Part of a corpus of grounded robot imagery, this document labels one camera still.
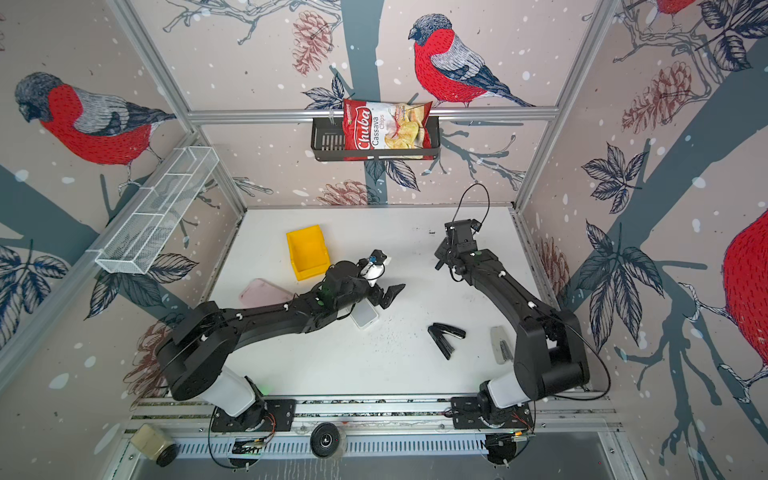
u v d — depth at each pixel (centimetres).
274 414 73
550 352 43
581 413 75
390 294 74
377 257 71
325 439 61
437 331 86
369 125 88
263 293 95
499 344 83
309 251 102
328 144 95
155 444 67
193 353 44
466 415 73
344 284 65
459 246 67
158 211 78
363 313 89
